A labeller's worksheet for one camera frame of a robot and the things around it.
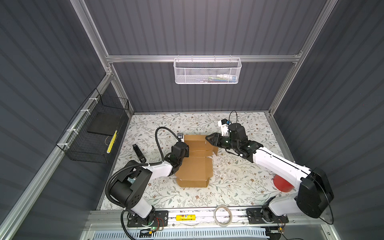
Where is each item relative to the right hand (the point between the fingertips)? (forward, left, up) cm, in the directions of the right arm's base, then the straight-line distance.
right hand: (208, 139), depth 79 cm
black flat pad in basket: (+5, +54, +9) cm, 55 cm away
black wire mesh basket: (-3, +59, +8) cm, 59 cm away
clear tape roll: (-33, -2, -20) cm, 39 cm away
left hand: (+6, +15, -13) cm, 20 cm away
